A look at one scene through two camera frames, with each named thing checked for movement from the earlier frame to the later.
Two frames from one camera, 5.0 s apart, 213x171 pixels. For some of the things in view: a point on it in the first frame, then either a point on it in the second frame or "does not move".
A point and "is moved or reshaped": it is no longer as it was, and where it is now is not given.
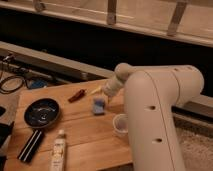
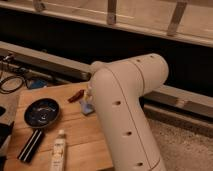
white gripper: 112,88 → 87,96
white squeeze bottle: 58,157 does not move
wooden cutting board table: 91,143 does not move
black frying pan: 41,113 does not move
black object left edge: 5,132 does not move
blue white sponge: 99,106 is moved or reshaped
